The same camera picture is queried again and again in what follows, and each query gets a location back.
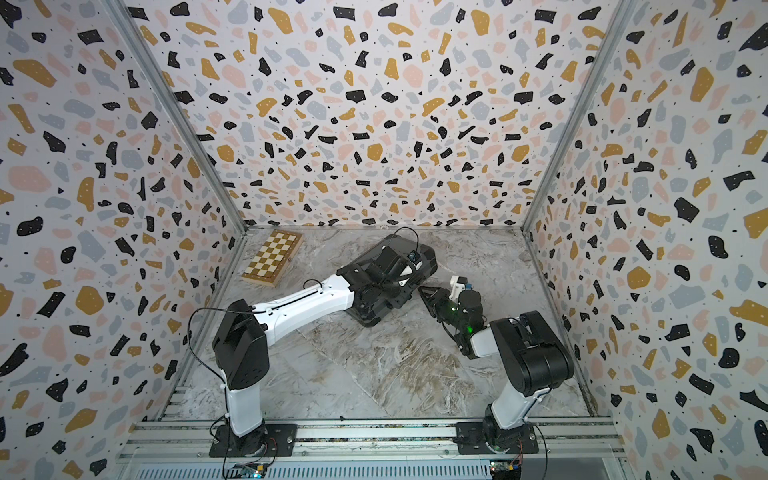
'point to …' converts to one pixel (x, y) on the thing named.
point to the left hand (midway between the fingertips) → (410, 285)
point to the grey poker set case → (386, 275)
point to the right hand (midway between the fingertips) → (420, 291)
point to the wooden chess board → (272, 261)
